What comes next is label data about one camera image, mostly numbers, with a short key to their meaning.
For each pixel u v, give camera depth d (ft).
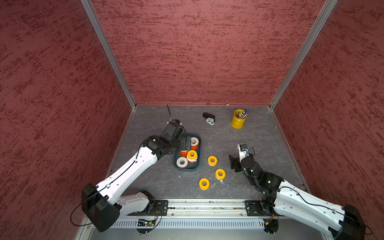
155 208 2.23
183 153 2.94
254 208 2.42
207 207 2.49
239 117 3.20
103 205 1.21
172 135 1.84
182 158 2.94
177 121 2.27
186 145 2.24
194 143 3.05
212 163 2.93
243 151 2.23
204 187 2.62
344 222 1.37
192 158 2.88
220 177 2.73
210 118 3.59
